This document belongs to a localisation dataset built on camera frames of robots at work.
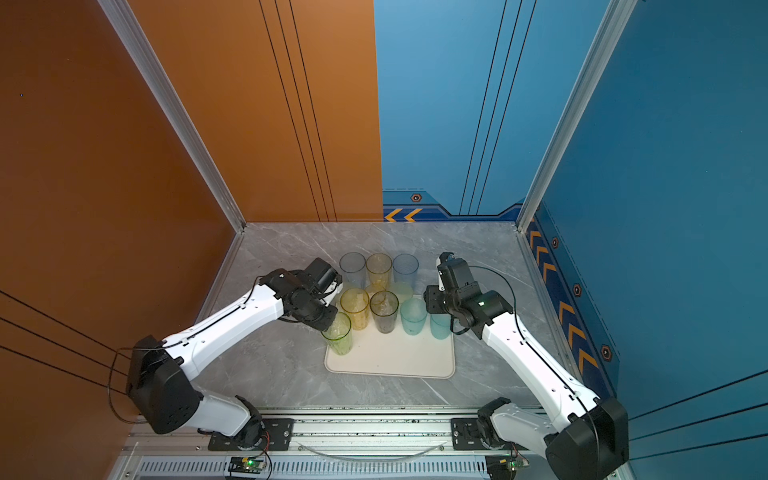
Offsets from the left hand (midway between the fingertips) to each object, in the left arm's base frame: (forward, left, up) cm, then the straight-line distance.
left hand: (330, 319), depth 81 cm
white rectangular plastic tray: (-5, -18, -12) cm, 22 cm away
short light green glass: (+13, -21, -6) cm, 25 cm away
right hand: (+5, -27, +6) cm, 28 cm away
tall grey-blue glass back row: (+17, -5, +1) cm, 18 cm away
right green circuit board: (-31, -44, -13) cm, 56 cm away
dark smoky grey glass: (+7, -15, -6) cm, 17 cm away
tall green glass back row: (-6, -3, +2) cm, 7 cm away
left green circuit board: (-32, +17, -14) cm, 39 cm away
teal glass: (+6, -24, -8) cm, 26 cm away
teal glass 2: (0, -31, -2) cm, 31 cm away
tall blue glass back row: (+18, -21, 0) cm, 27 cm away
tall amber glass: (+11, -5, -9) cm, 15 cm away
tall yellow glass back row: (+18, -13, +1) cm, 22 cm away
